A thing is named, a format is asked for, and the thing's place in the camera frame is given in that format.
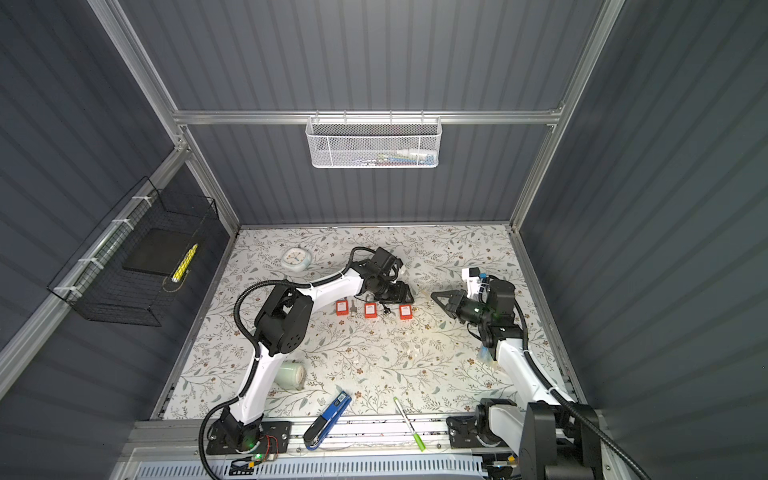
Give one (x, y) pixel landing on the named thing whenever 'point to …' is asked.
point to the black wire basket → (120, 272)
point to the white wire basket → (372, 143)
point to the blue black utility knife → (319, 428)
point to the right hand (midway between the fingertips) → (436, 299)
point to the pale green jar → (291, 376)
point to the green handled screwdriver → (417, 438)
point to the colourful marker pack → (485, 355)
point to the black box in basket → (160, 251)
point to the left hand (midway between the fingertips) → (407, 298)
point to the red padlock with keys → (370, 310)
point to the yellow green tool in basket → (184, 263)
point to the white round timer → (296, 259)
